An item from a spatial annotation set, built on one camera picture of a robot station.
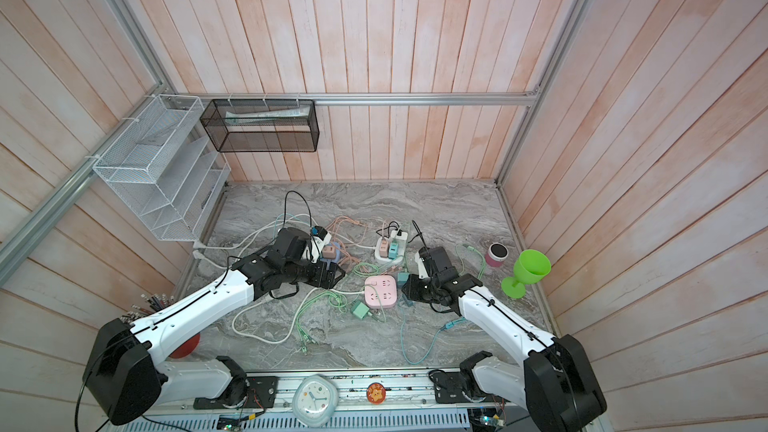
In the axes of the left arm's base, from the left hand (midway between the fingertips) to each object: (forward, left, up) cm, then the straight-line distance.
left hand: (331, 276), depth 80 cm
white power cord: (-15, +11, +19) cm, 26 cm away
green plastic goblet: (+2, -55, +1) cm, 55 cm away
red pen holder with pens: (-9, +43, +2) cm, 44 cm away
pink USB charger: (+13, -14, -6) cm, 20 cm away
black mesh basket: (+53, +29, +12) cm, 61 cm away
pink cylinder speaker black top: (+11, -50, -7) cm, 52 cm away
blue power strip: (+11, +1, -11) cm, 16 cm away
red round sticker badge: (-26, -12, -12) cm, 31 cm away
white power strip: (+16, -19, -4) cm, 25 cm away
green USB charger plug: (-5, -8, -11) cm, 15 cm away
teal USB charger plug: (+4, -20, -10) cm, 23 cm away
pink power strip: (-1, -16, -10) cm, 19 cm away
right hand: (0, -21, -7) cm, 22 cm away
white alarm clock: (-28, +2, -9) cm, 29 cm away
